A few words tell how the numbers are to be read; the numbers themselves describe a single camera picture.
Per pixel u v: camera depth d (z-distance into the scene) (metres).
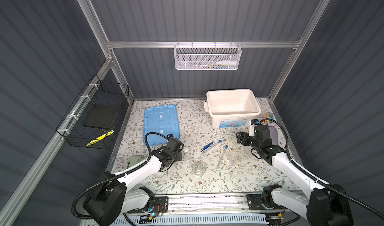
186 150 0.91
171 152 0.66
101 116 0.74
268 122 0.77
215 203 0.75
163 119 1.08
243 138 0.76
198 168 0.81
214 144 0.96
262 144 0.64
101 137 0.66
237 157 0.89
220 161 0.87
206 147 0.94
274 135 0.95
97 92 0.79
